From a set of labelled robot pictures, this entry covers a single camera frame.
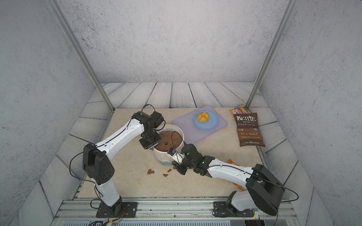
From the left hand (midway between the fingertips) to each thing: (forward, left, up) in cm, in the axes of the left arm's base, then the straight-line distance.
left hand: (159, 147), depth 81 cm
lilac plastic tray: (+19, -21, -15) cm, 32 cm away
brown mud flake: (-8, -5, -14) cm, 17 cm away
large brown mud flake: (-8, +7, -15) cm, 18 cm away
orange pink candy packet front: (-18, -45, -14) cm, 50 cm away
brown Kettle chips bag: (+21, -61, -12) cm, 66 cm away
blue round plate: (+30, -37, -13) cm, 49 cm away
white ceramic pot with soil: (+10, -7, -4) cm, 13 cm away
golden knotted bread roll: (+33, -29, -10) cm, 45 cm away
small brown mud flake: (-10, -2, -14) cm, 18 cm away
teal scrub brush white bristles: (-6, -4, -7) cm, 10 cm away
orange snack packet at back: (+39, -61, -10) cm, 73 cm away
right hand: (-7, -9, -5) cm, 12 cm away
